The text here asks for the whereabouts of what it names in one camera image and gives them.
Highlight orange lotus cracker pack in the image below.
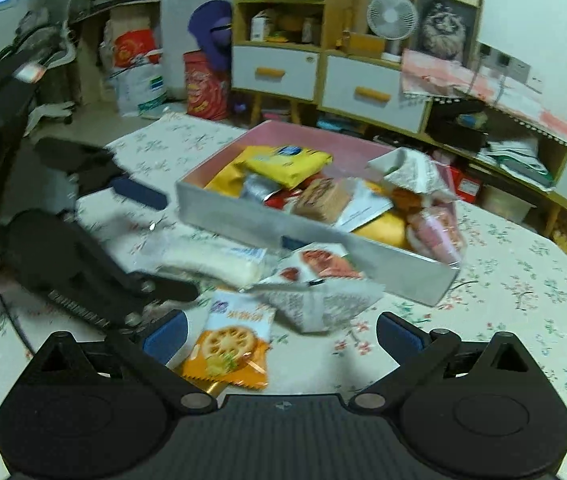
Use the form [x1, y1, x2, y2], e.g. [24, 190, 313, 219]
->
[183, 290, 276, 390]

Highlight large yellow snack bag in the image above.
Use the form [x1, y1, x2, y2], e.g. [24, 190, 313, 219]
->
[204, 145, 273, 198]

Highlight long white rice cracker pack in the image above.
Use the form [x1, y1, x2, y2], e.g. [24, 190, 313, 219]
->
[157, 238, 267, 289]

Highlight white newsprint nut bag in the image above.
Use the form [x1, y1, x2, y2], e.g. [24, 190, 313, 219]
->
[250, 243, 384, 334]

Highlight pink clear pastry pack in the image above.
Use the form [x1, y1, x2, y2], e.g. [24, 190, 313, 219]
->
[406, 206, 466, 266]

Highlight red shiny candy pack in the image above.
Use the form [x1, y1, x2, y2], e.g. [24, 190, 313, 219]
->
[240, 174, 308, 210]

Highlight yellow blue biscuit pack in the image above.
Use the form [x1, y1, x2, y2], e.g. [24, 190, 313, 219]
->
[244, 145, 333, 188]

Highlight white text snack pack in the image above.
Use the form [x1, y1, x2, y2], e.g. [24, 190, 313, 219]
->
[333, 179, 393, 232]

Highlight brown wafer clear pack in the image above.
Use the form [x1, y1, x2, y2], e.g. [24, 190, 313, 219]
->
[292, 178, 352, 224]

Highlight white newsprint green bag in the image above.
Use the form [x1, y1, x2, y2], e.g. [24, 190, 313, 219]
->
[367, 148, 456, 202]

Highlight pink silver cardboard box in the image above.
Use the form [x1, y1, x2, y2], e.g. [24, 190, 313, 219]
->
[176, 122, 465, 306]

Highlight floral tablecloth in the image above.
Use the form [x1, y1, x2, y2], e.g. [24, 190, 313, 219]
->
[0, 114, 567, 479]

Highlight red drum gift box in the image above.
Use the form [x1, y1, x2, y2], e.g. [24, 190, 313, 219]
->
[183, 51, 230, 122]

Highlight white rice sack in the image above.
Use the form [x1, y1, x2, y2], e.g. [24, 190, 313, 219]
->
[109, 28, 168, 117]

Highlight clear plastic storage bin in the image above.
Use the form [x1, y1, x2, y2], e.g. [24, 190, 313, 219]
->
[479, 184, 536, 224]

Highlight red storage box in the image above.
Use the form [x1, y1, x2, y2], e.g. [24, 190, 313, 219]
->
[448, 166, 482, 204]

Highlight long wooden tv bench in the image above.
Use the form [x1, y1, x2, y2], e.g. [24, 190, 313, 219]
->
[425, 94, 567, 271]

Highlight tall wooden shelf cabinet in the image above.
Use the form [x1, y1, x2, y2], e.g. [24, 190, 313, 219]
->
[232, 0, 352, 125]

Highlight black bag on shelf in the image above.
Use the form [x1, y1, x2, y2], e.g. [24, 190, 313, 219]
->
[425, 99, 487, 153]

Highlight low wooden drawer cabinet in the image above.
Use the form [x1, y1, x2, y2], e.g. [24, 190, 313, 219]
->
[319, 54, 430, 136]

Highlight pink checked cloth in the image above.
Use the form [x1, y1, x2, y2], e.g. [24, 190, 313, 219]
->
[401, 49, 567, 145]

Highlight white desk fan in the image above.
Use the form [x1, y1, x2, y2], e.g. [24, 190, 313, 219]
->
[367, 0, 418, 55]

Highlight framed cat picture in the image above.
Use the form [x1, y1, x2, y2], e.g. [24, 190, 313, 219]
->
[409, 0, 484, 67]

